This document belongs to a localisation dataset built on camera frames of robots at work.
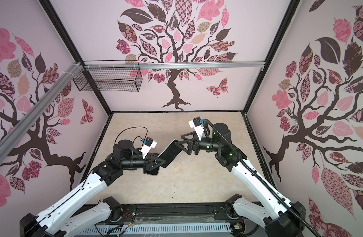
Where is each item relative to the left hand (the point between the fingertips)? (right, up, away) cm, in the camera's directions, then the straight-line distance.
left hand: (164, 164), depth 68 cm
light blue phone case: (+3, +5, -1) cm, 6 cm away
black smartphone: (+3, +5, -1) cm, 6 cm away
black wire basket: (-40, +51, +27) cm, 70 cm away
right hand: (+8, +12, -4) cm, 15 cm away
